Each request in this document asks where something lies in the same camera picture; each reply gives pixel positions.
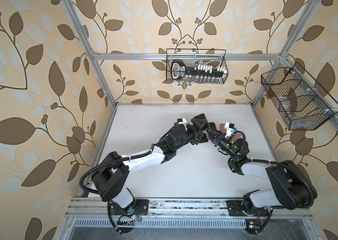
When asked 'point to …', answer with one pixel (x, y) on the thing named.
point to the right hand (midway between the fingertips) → (206, 130)
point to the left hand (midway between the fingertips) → (208, 124)
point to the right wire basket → (301, 101)
